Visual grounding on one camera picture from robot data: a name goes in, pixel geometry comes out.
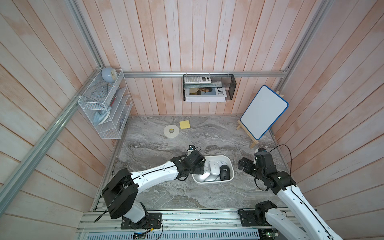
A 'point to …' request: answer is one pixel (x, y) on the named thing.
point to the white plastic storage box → (222, 160)
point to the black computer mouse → (225, 174)
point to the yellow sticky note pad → (184, 124)
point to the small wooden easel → (254, 140)
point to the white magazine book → (205, 94)
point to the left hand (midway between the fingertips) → (194, 168)
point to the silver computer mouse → (206, 177)
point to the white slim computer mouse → (215, 169)
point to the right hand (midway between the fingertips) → (244, 163)
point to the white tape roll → (171, 131)
